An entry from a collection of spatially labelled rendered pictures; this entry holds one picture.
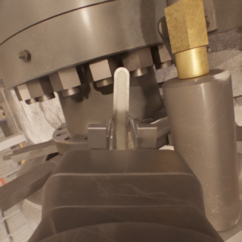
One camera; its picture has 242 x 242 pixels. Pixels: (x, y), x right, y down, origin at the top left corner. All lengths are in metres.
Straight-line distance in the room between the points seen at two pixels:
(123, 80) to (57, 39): 0.21
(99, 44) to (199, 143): 0.23
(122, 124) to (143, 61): 0.22
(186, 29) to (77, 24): 0.20
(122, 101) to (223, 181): 0.15
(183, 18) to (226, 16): 0.54
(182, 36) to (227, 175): 0.16
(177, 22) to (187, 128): 0.11
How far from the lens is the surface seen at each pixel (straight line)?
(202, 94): 0.19
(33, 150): 0.71
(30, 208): 0.46
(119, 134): 0.17
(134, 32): 0.35
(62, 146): 0.51
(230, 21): 0.73
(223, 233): 0.29
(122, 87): 0.16
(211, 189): 0.24
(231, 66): 1.01
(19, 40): 0.40
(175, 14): 0.21
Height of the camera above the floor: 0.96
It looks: 35 degrees down
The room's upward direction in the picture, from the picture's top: 117 degrees counter-clockwise
